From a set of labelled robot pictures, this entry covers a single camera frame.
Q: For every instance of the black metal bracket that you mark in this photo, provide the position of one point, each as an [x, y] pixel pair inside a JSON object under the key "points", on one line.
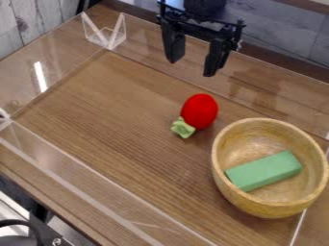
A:
{"points": [[50, 237]]}

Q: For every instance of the green rectangular block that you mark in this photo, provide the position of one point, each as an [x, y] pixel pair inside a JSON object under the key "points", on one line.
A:
{"points": [[266, 171]]}

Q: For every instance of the light wooden bowl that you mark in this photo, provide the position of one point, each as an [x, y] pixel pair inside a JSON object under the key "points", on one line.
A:
{"points": [[256, 138]]}

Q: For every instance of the red toy strawberry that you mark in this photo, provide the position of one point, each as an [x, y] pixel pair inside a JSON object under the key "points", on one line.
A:
{"points": [[199, 114]]}

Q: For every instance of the clear acrylic enclosure wall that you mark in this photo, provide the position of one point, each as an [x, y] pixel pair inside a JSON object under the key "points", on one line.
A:
{"points": [[89, 146]]}

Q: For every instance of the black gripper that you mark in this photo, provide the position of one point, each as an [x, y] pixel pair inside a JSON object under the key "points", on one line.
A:
{"points": [[205, 19]]}

